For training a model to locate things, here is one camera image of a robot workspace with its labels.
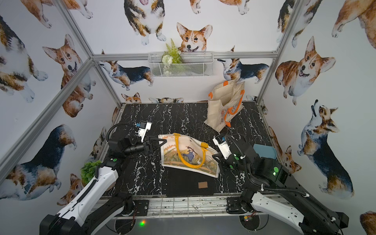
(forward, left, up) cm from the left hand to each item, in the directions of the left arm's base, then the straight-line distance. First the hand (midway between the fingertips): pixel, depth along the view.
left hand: (166, 141), depth 68 cm
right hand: (-8, -21, +1) cm, 22 cm away
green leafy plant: (-9, +39, -11) cm, 41 cm away
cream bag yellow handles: (-2, -8, -9) cm, 12 cm away
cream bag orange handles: (+41, -36, -18) cm, 58 cm away
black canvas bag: (-12, -4, -26) cm, 29 cm away
